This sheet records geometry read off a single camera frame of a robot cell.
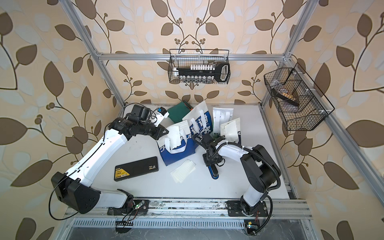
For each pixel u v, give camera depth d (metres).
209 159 0.65
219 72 0.84
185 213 0.74
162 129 0.65
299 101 0.75
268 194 0.52
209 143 0.70
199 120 0.91
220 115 0.88
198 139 0.77
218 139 0.70
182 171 0.87
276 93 0.74
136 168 0.87
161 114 0.67
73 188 0.39
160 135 0.66
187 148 0.82
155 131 0.66
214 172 0.81
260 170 0.46
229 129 0.79
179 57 0.91
